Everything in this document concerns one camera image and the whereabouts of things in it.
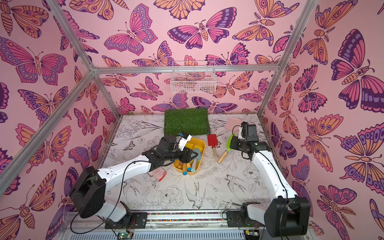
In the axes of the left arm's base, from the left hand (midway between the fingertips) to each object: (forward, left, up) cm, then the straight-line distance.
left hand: (196, 152), depth 80 cm
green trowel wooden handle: (+1, -15, -6) cm, 17 cm away
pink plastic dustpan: (+37, -29, -19) cm, 50 cm away
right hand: (+7, -20, +1) cm, 21 cm away
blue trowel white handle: (-3, 0, -2) cm, 3 cm away
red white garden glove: (-6, +22, -14) cm, 27 cm away
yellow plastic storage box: (+13, -1, -13) cm, 19 cm away
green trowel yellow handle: (-6, +7, -8) cm, 12 cm away
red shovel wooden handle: (+18, -11, -16) cm, 26 cm away
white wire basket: (+52, +2, +9) cm, 52 cm away
